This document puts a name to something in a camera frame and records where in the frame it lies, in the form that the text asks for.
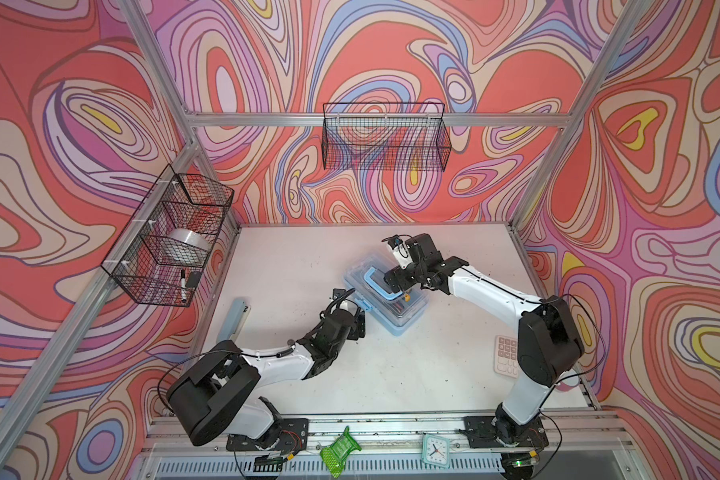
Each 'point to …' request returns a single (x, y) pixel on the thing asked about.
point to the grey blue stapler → (234, 320)
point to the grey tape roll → (190, 237)
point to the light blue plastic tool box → (398, 313)
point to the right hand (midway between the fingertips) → (401, 276)
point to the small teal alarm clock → (436, 451)
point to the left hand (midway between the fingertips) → (357, 310)
